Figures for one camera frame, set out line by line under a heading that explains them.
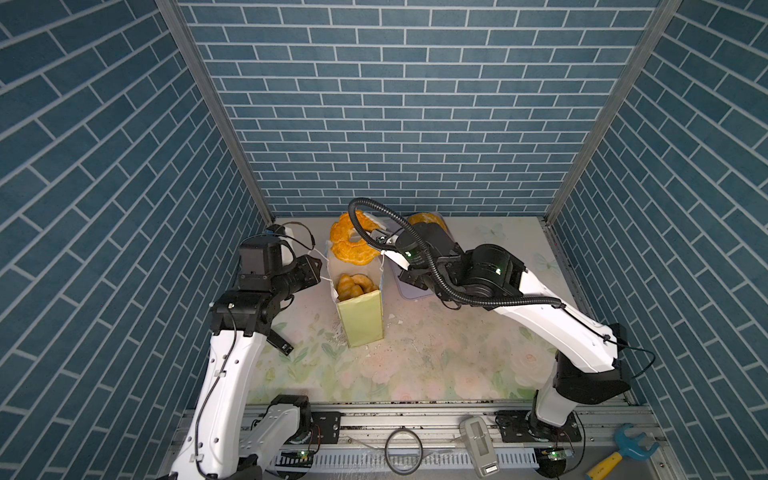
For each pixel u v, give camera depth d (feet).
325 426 2.42
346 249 2.32
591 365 1.37
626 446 2.31
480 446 2.29
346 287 2.89
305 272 1.96
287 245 1.74
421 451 2.32
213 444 1.20
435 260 1.30
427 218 3.77
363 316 2.32
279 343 2.80
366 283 2.99
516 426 2.44
